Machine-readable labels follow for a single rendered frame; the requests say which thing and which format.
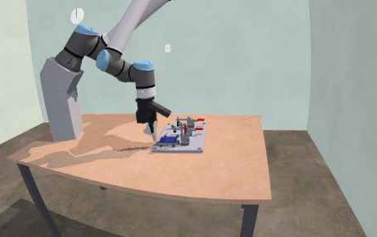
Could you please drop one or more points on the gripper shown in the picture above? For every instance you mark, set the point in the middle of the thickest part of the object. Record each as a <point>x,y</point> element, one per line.
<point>144,115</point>

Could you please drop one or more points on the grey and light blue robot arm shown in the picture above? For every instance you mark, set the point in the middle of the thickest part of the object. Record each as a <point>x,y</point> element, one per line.
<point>107,50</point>

